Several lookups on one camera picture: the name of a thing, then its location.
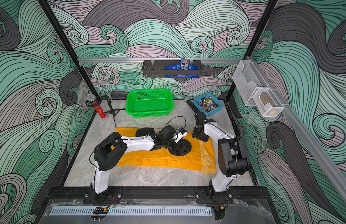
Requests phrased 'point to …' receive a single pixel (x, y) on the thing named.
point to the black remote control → (191, 104)
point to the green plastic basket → (149, 102)
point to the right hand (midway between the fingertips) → (200, 137)
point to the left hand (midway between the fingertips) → (185, 145)
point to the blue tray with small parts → (208, 103)
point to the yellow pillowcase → (200, 157)
